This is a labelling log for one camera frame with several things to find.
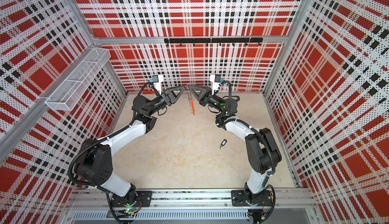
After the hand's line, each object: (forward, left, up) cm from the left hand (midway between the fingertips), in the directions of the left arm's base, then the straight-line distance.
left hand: (185, 89), depth 67 cm
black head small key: (-7, -21, -39) cm, 45 cm away
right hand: (-1, -1, +2) cm, 3 cm away
